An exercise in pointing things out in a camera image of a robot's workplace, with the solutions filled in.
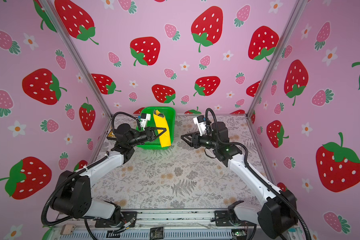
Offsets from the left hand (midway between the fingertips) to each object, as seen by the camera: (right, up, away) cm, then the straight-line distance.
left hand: (165, 131), depth 72 cm
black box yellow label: (-44, -4, +33) cm, 55 cm away
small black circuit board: (-4, -48, -4) cm, 48 cm away
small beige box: (-46, -46, -3) cm, 66 cm away
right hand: (+8, -2, -1) cm, 9 cm away
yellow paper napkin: (-3, +4, +1) cm, 5 cm away
